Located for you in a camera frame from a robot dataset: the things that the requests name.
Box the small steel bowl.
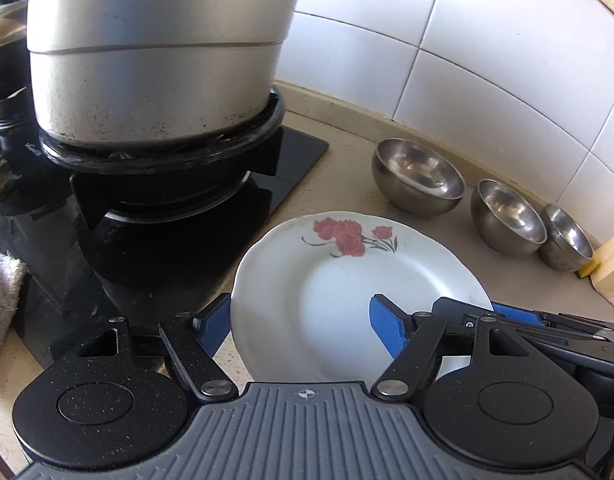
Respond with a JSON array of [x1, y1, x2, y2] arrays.
[[539, 203, 596, 273]]

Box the wooden knife block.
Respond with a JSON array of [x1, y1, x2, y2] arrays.
[[589, 224, 614, 319]]

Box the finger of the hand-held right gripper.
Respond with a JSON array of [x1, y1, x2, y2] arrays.
[[431, 296, 608, 342], [558, 312, 614, 346]]

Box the black glass gas stove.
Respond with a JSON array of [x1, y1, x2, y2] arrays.
[[0, 87, 330, 362]]

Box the medium steel bowl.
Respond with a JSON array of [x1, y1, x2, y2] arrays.
[[470, 179, 548, 256]]

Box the white plate pink flowers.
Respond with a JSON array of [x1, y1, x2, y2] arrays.
[[230, 210, 496, 384]]

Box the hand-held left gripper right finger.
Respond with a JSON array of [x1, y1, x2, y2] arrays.
[[369, 293, 533, 403]]

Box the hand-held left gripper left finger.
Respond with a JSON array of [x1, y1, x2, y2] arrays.
[[79, 292, 238, 404]]

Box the white towel cloth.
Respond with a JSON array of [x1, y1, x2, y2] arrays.
[[0, 247, 28, 369]]

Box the silver pressure cooker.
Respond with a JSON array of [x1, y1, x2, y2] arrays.
[[26, 0, 330, 154]]

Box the large steel bowl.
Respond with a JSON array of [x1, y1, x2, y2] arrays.
[[371, 138, 466, 219]]

